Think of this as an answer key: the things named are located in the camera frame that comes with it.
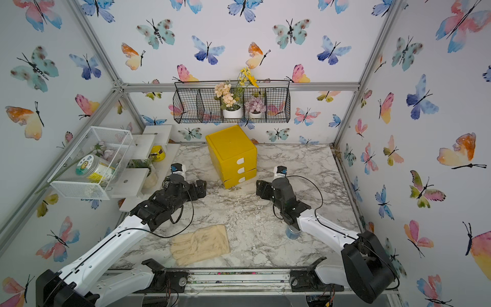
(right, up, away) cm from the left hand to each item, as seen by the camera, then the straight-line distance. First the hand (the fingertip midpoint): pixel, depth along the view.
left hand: (198, 183), depth 79 cm
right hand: (+27, 0, +5) cm, 28 cm away
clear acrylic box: (-40, +16, +5) cm, 44 cm away
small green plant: (-35, +8, +18) cm, 40 cm away
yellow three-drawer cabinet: (+13, +12, +8) cm, 19 cm away
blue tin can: (+39, -22, +3) cm, 45 cm away
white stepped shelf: (-31, -2, +7) cm, 32 cm away
